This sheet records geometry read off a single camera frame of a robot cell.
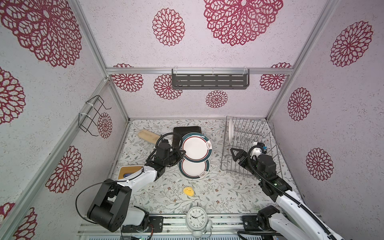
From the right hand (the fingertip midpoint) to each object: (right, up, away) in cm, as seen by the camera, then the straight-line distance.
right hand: (235, 150), depth 76 cm
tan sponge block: (-53, +7, +30) cm, 62 cm away
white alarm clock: (-20, -33, -5) cm, 39 cm away
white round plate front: (-20, -14, +15) cm, 29 cm away
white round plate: (+3, +10, +21) cm, 23 cm away
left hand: (-26, -3, +11) cm, 28 cm away
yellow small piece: (-24, -23, +6) cm, 34 cm away
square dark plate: (-29, +10, +35) cm, 47 cm away
